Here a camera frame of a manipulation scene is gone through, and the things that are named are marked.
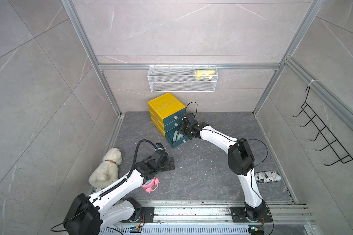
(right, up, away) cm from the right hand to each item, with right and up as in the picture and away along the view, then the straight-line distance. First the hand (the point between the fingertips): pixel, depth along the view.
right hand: (181, 129), depth 97 cm
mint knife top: (-1, -5, +7) cm, 9 cm away
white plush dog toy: (-41, -23, -19) cm, 51 cm away
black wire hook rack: (+67, -4, -33) cm, 75 cm away
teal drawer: (-5, +3, -1) cm, 6 cm away
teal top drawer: (-4, +8, -4) cm, 10 cm away
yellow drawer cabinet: (-9, +11, -6) cm, 15 cm away
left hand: (-7, -17, -14) cm, 23 cm away
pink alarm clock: (-17, -32, -15) cm, 39 cm away
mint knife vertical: (-4, -5, +7) cm, 10 cm away
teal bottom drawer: (-8, -4, +7) cm, 12 cm away
